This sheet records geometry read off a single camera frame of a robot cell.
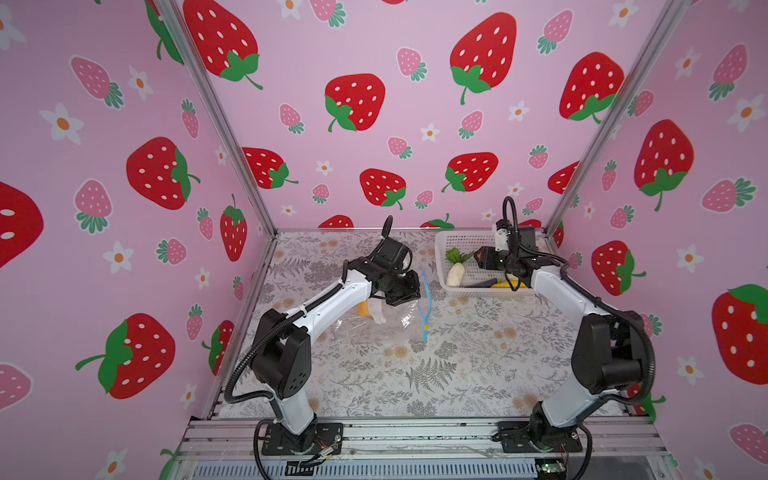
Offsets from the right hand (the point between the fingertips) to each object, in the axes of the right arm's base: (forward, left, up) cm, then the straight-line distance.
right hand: (482, 252), depth 92 cm
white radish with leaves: (+1, +6, -13) cm, 14 cm away
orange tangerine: (-4, +2, +3) cm, 5 cm away
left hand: (-18, +17, 0) cm, 24 cm away
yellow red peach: (-19, +35, -9) cm, 41 cm away
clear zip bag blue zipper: (-24, +21, -6) cm, 33 cm away
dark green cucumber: (-2, -3, -14) cm, 14 cm away
